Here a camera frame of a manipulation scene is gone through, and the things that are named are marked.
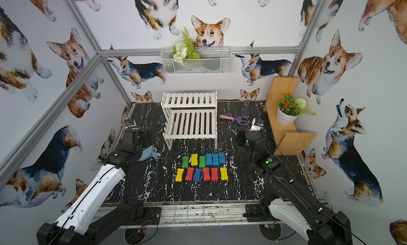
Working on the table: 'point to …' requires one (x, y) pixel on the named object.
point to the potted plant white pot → (289, 109)
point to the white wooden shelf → (189, 115)
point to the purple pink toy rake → (240, 120)
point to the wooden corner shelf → (289, 141)
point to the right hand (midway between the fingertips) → (249, 127)
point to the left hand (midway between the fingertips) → (140, 132)
